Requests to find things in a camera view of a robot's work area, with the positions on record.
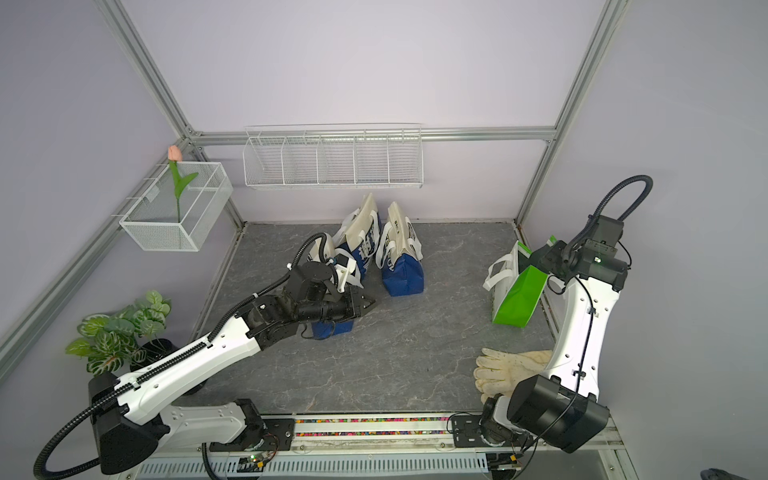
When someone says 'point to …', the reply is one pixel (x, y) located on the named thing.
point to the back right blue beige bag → (399, 256)
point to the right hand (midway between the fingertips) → (557, 258)
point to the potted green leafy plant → (116, 344)
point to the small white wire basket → (152, 221)
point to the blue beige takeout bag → (348, 259)
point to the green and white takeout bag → (516, 285)
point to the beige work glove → (498, 373)
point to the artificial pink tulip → (180, 183)
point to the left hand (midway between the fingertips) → (380, 305)
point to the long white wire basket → (382, 155)
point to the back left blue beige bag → (362, 238)
